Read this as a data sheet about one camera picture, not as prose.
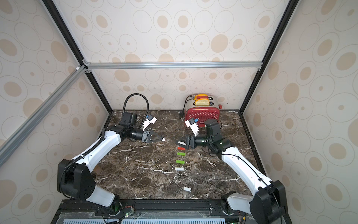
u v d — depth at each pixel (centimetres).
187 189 80
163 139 73
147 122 71
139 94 70
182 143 104
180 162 90
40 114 62
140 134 68
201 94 100
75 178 42
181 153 95
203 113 97
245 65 90
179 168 88
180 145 102
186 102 107
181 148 97
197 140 65
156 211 73
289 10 69
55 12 69
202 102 97
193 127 67
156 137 70
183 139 64
